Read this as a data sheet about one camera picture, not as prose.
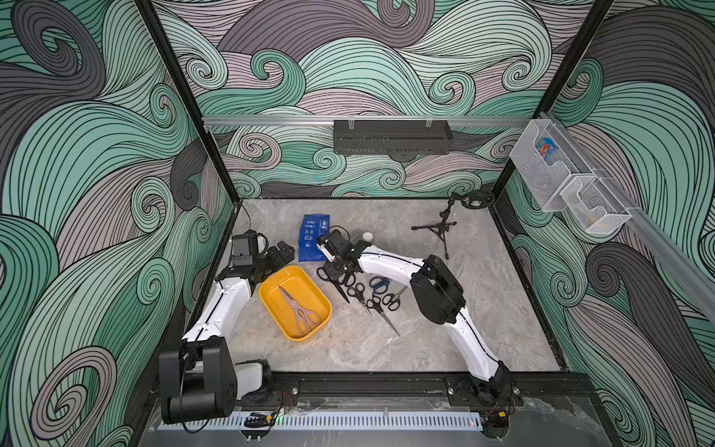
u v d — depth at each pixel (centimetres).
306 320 85
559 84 84
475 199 89
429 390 74
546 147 84
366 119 93
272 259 77
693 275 51
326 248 80
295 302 90
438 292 58
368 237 95
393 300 90
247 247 66
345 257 74
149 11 71
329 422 76
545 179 83
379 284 93
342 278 95
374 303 90
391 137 102
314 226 107
